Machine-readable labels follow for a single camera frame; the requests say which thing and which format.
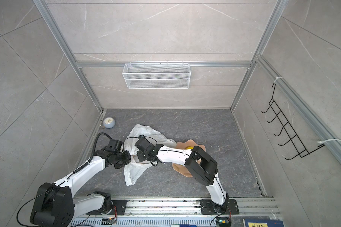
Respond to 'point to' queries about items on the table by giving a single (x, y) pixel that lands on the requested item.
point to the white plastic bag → (134, 168)
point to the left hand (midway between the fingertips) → (131, 156)
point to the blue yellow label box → (262, 222)
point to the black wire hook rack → (287, 128)
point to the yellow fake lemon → (190, 148)
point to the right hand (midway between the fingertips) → (141, 153)
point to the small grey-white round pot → (109, 122)
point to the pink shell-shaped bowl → (182, 169)
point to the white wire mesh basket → (157, 76)
